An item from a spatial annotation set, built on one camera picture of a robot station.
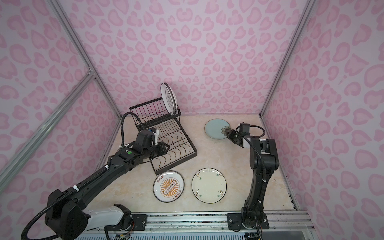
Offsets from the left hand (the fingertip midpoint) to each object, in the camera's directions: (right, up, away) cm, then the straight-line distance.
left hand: (170, 146), depth 80 cm
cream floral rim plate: (+21, -22, +3) cm, 31 cm away
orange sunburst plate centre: (-2, -23, +4) cm, 23 cm away
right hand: (+37, +6, +25) cm, 45 cm away
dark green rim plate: (+2, +25, +1) cm, 25 cm away
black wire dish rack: (-15, +18, +15) cm, 28 cm away
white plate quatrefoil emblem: (-4, +28, +12) cm, 31 cm away
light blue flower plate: (+29, +9, +30) cm, 43 cm away
